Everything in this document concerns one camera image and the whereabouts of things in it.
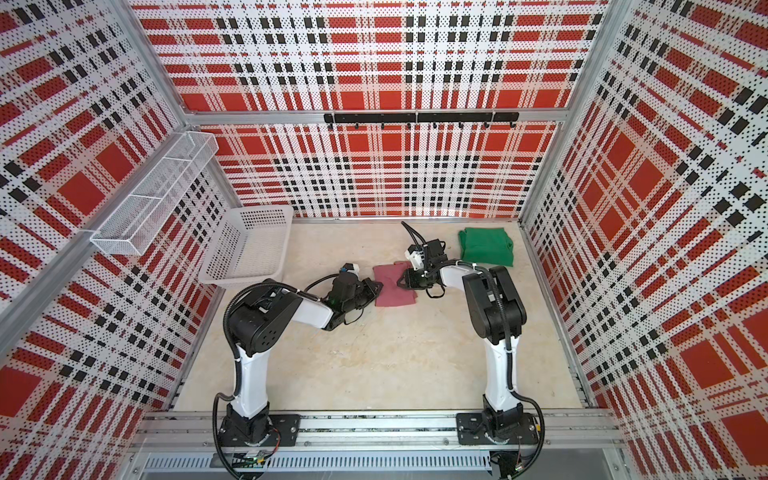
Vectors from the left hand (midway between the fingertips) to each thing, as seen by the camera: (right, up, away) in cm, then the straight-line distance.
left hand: (385, 288), depth 99 cm
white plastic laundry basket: (-54, +14, +15) cm, 58 cm away
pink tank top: (+2, -2, -3) cm, 4 cm away
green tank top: (+39, +14, +12) cm, 43 cm away
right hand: (+5, +1, +1) cm, 6 cm away
